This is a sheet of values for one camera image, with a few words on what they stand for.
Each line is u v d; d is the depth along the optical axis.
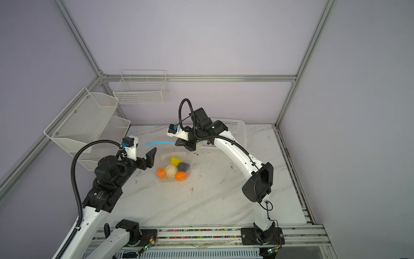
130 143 0.55
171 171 0.86
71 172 0.46
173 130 0.62
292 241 0.73
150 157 0.62
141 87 0.95
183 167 0.87
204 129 0.58
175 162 0.91
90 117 0.84
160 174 0.82
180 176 0.85
